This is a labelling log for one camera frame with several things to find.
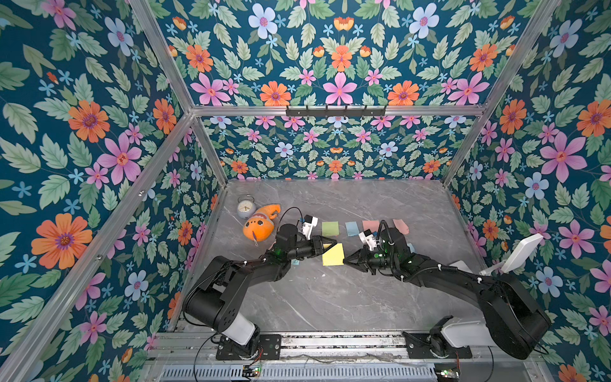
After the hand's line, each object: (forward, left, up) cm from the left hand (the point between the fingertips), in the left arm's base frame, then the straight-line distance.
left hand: (337, 243), depth 81 cm
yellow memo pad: (-4, +2, -2) cm, 5 cm away
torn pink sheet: (+15, -31, -14) cm, 37 cm away
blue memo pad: (-5, +15, -1) cm, 16 cm away
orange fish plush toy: (+14, +29, -6) cm, 33 cm away
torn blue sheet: (+4, -32, -15) cm, 35 cm away
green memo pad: (+16, +1, -14) cm, 21 cm away
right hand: (-5, -3, -1) cm, 6 cm away
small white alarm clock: (+27, +38, -10) cm, 47 cm away
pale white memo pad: (+14, -9, -14) cm, 22 cm away
